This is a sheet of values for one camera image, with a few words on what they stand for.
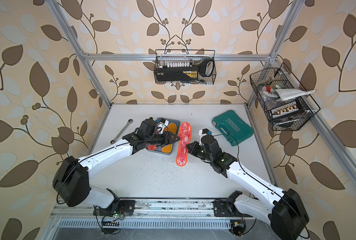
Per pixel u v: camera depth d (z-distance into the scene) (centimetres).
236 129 99
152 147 94
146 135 65
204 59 91
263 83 83
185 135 81
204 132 73
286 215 39
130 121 111
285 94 64
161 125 76
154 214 74
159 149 95
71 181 43
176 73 83
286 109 67
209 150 60
